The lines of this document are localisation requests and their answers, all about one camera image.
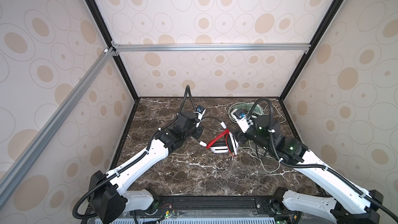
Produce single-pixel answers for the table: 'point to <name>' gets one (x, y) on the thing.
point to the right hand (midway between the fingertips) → (234, 121)
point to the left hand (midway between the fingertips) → (204, 120)
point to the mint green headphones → (258, 110)
